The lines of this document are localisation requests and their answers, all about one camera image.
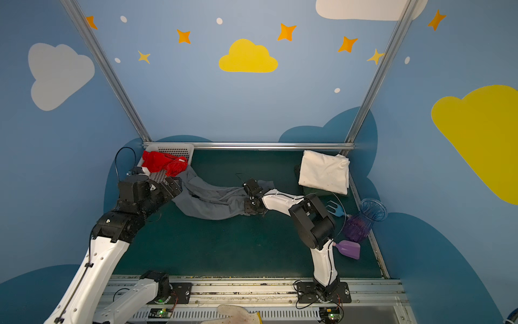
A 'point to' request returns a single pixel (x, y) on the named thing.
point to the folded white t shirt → (324, 171)
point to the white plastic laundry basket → (175, 150)
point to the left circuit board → (160, 313)
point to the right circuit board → (330, 314)
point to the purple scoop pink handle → (349, 248)
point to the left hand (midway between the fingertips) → (175, 184)
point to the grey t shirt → (212, 202)
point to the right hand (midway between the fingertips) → (251, 205)
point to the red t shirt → (172, 165)
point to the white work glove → (235, 314)
